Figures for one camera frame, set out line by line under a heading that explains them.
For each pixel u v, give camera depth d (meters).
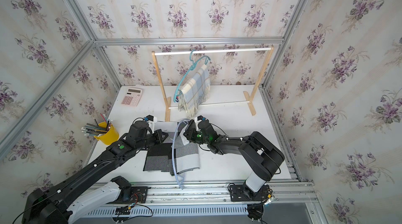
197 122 0.82
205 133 0.69
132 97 1.11
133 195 0.72
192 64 0.80
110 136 0.88
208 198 0.73
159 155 0.84
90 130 0.80
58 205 0.39
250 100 1.08
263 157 0.46
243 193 0.65
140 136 0.61
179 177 0.74
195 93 0.90
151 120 0.72
